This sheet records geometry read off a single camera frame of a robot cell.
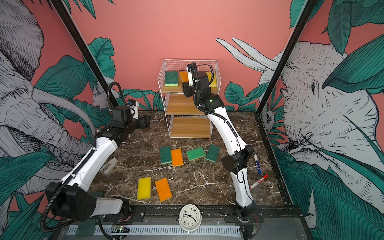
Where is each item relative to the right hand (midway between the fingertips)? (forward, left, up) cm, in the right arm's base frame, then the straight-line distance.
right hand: (186, 78), depth 73 cm
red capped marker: (-37, -41, -44) cm, 70 cm away
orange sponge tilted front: (-41, +13, -43) cm, 61 cm away
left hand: (-11, +23, -15) cm, 30 cm away
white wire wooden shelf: (+11, +5, -44) cm, 46 cm away
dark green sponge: (-17, -16, -46) cm, 51 cm away
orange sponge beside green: (-21, +7, -44) cm, 49 cm away
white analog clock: (-55, -2, -41) cm, 68 cm away
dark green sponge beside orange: (-19, +15, -44) cm, 51 cm away
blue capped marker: (-25, -44, -46) cm, 68 cm away
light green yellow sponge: (-19, -4, -44) cm, 48 cm away
